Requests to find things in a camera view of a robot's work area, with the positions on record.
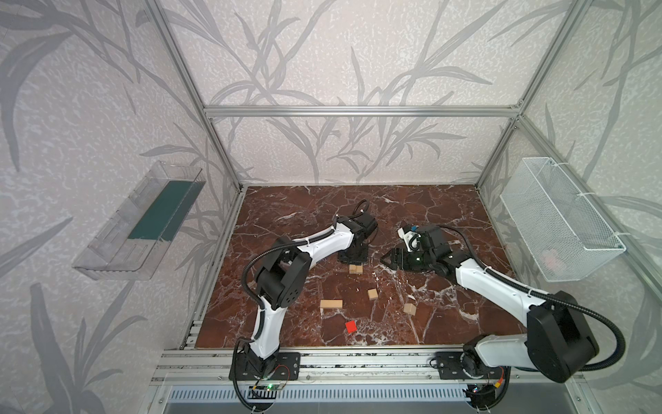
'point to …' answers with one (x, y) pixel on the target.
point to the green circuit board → (271, 386)
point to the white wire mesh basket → (565, 237)
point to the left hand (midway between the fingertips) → (362, 255)
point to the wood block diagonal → (359, 269)
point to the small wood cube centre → (372, 294)
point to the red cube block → (351, 326)
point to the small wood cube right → (409, 309)
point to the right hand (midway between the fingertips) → (388, 253)
